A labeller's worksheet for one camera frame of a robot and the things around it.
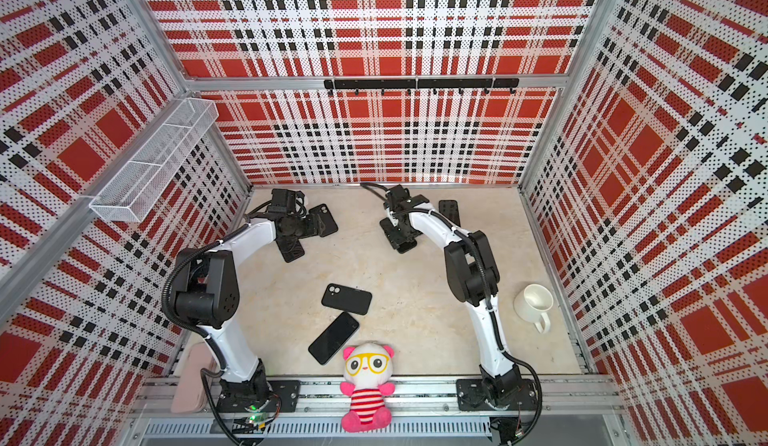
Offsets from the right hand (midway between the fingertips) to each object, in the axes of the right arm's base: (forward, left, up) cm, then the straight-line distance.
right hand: (406, 237), depth 98 cm
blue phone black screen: (-31, +21, -5) cm, 38 cm away
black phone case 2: (-18, +19, -7) cm, 27 cm away
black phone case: (-7, +2, +7) cm, 10 cm away
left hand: (+1, +30, +3) cm, 30 cm away
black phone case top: (+9, +28, -4) cm, 29 cm away
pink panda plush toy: (-40, +10, +2) cm, 42 cm away
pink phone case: (-45, +54, -3) cm, 70 cm away
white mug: (-21, -39, -7) cm, 45 cm away
